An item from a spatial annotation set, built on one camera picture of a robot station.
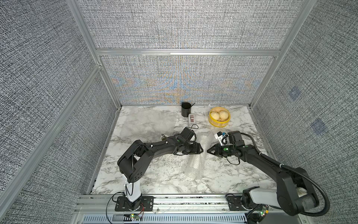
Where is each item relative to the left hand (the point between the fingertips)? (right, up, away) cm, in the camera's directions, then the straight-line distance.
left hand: (202, 151), depth 86 cm
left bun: (+14, +23, +20) cm, 33 cm away
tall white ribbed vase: (-5, -7, -8) cm, 12 cm away
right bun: (+20, +23, +20) cm, 37 cm away
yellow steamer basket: (+16, +17, +17) cm, 29 cm away
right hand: (+3, +3, -3) cm, 5 cm away
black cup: (-9, +27, +20) cm, 35 cm away
